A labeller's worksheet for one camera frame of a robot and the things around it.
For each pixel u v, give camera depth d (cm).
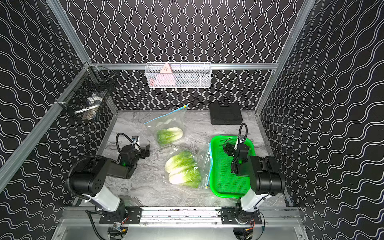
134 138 83
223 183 84
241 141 86
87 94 93
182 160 84
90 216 69
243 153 74
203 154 80
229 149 89
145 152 88
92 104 86
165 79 89
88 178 47
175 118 95
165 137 95
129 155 74
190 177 79
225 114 113
